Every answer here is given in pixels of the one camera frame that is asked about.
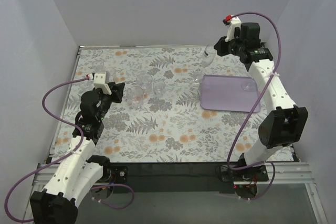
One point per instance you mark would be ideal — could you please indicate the small clear tumbler glass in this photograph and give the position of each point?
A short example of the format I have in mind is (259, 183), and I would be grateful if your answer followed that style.
(159, 88)

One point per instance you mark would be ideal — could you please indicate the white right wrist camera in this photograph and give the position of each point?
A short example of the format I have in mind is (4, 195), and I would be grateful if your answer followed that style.
(233, 24)

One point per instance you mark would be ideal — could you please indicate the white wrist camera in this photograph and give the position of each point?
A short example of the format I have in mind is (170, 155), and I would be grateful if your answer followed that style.
(100, 80)
(233, 24)

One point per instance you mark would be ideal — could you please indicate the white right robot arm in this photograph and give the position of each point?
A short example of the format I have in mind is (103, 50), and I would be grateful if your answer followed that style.
(285, 120)

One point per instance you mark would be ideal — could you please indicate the clear wine glass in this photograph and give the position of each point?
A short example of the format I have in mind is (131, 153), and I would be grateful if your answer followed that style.
(249, 86)

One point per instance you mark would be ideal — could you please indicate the lilac plastic tray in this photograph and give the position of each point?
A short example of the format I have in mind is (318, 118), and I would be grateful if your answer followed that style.
(224, 93)

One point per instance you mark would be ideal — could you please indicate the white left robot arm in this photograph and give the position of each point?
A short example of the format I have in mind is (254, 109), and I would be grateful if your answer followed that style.
(59, 200)

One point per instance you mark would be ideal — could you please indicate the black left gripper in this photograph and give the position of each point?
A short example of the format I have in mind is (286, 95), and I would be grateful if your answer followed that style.
(117, 91)

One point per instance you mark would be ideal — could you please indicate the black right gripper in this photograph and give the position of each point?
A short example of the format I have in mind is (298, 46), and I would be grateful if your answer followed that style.
(221, 46)

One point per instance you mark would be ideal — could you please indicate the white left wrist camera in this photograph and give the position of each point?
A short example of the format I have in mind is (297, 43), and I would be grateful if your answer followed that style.
(100, 80)

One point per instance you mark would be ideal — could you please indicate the clear champagne flute glass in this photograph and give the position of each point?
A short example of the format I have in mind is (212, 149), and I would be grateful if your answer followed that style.
(208, 56)

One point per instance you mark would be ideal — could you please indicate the clear faceted tumbler glass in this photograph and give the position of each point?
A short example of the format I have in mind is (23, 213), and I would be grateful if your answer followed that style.
(135, 97)

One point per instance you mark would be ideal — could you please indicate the clear tall tumbler glass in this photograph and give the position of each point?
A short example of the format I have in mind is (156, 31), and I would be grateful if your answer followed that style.
(144, 80)

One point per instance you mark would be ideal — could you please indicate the floral patterned tablecloth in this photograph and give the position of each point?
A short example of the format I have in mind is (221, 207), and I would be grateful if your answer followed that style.
(171, 128)

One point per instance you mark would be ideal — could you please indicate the aluminium frame rail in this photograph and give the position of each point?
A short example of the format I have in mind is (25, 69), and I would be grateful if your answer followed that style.
(285, 173)

